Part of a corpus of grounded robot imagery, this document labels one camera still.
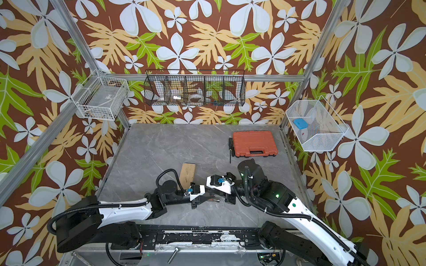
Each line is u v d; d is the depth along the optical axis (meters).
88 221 0.42
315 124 0.83
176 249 0.70
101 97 0.86
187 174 0.91
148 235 0.75
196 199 0.64
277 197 0.45
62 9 0.69
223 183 0.50
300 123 0.86
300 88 0.99
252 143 1.07
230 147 1.07
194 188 0.59
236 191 0.53
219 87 0.97
